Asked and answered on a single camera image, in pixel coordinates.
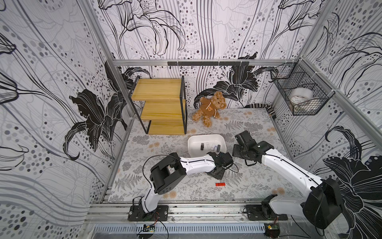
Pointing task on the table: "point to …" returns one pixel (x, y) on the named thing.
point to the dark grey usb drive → (202, 146)
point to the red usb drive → (220, 184)
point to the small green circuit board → (151, 231)
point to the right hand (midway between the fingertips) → (238, 150)
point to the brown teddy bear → (209, 107)
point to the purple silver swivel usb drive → (215, 148)
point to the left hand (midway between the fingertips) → (215, 176)
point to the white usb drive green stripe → (211, 147)
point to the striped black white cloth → (269, 108)
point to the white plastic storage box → (194, 141)
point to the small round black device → (272, 230)
